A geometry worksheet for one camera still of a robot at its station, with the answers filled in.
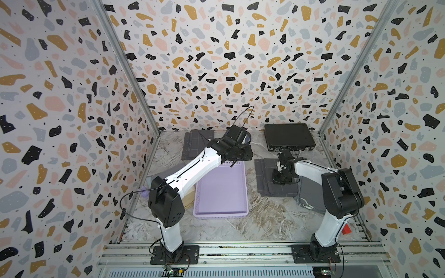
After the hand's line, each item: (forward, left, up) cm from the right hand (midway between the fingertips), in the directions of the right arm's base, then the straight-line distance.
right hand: (273, 182), depth 97 cm
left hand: (+1, +13, +23) cm, 27 cm away
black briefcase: (+38, -21, -2) cm, 43 cm away
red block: (-25, -29, +2) cm, 38 cm away
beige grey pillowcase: (-13, +45, +3) cm, 47 cm away
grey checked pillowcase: (+8, +4, +1) cm, 9 cm away
